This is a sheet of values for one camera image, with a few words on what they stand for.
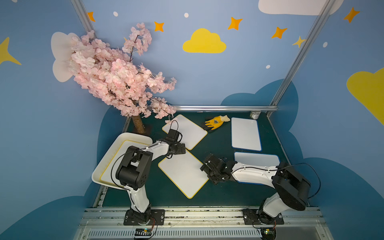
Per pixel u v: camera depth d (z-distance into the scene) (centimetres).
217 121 115
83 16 71
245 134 110
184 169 91
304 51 85
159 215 75
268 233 73
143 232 73
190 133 114
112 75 57
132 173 49
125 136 98
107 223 74
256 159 98
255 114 116
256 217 73
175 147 86
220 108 115
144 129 107
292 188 45
